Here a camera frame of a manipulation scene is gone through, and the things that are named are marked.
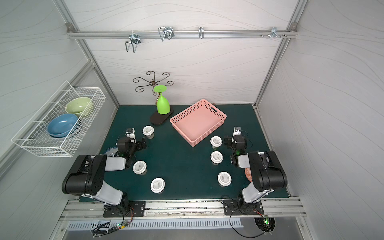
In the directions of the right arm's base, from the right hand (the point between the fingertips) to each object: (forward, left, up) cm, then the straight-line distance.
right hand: (236, 135), depth 95 cm
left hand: (-5, +64, +1) cm, 64 cm away
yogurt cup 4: (-28, +10, +1) cm, 30 cm away
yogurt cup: (0, +57, +2) cm, 57 cm away
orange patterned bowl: (-23, -5, -5) cm, 24 cm away
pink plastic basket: (+13, +26, -3) cm, 29 cm away
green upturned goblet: (+8, +46, +18) cm, 50 cm away
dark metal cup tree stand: (+16, +57, -5) cm, 60 cm away
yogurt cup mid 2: (-16, +13, 0) cm, 21 cm away
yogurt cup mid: (-24, +57, +1) cm, 61 cm away
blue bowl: (-18, +84, +31) cm, 91 cm away
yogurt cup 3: (-5, +14, 0) cm, 15 cm away
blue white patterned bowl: (-14, +78, -1) cm, 79 cm away
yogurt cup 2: (-33, +44, +2) cm, 55 cm away
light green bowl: (-5, +84, +30) cm, 90 cm away
